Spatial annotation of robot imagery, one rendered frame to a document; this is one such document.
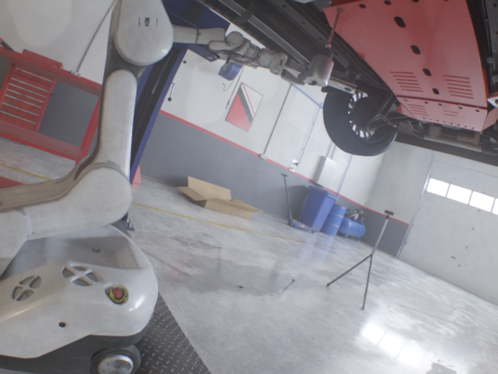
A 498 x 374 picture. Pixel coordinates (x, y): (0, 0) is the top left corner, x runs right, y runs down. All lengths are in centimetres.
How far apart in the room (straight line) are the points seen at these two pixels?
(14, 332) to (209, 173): 489
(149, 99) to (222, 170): 350
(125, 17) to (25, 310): 71
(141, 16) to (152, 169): 425
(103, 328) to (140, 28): 72
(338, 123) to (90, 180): 203
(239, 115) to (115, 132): 480
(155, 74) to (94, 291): 182
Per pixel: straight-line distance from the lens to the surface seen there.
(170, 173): 497
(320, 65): 116
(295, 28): 199
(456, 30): 131
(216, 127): 521
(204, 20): 223
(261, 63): 119
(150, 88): 219
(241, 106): 546
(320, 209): 671
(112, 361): 82
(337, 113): 236
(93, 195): 70
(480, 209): 944
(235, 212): 450
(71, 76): 147
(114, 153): 73
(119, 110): 73
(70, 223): 72
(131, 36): 71
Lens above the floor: 73
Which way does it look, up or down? 2 degrees down
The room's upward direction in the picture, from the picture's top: 22 degrees clockwise
